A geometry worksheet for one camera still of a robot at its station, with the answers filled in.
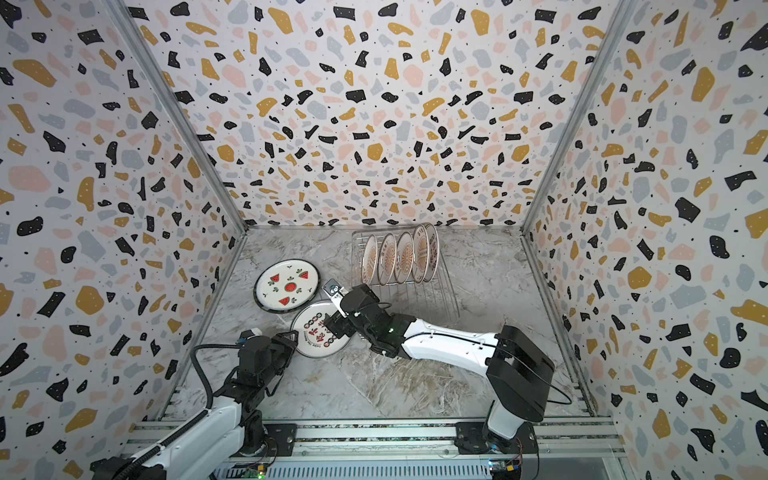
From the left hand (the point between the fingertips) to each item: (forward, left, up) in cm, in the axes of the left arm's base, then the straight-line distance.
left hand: (298, 330), depth 86 cm
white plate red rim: (+27, -26, -1) cm, 37 cm away
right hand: (+2, -13, +14) cm, 19 cm away
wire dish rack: (+13, -41, -6) cm, 43 cm away
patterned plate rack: (+26, -41, +5) cm, 49 cm away
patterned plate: (+27, -37, +1) cm, 46 cm away
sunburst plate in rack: (+25, -31, 0) cm, 40 cm away
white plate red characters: (0, -3, -7) cm, 8 cm away
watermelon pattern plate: (+19, +9, -5) cm, 21 cm away
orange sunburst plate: (+25, -20, +1) cm, 32 cm away
